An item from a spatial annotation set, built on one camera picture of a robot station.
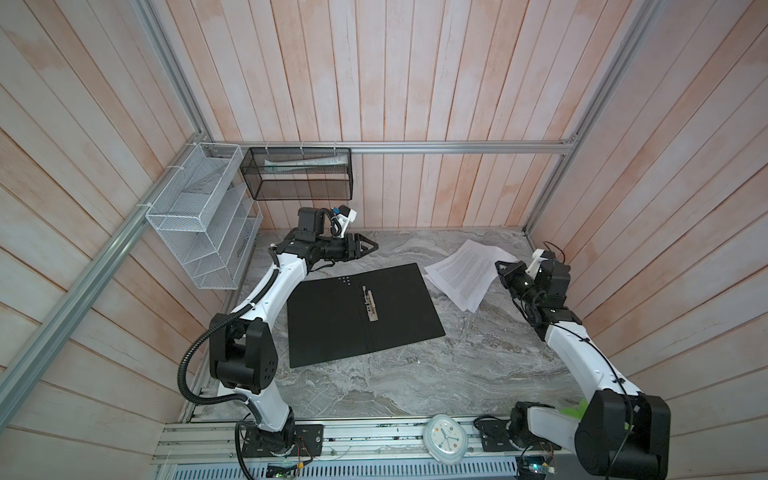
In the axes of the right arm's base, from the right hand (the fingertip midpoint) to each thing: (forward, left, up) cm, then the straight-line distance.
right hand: (494, 260), depth 83 cm
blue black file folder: (-9, +50, -21) cm, 55 cm away
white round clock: (-42, +16, -18) cm, 48 cm away
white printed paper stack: (+4, +4, -12) cm, 13 cm away
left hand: (-1, +35, +5) cm, 35 cm away
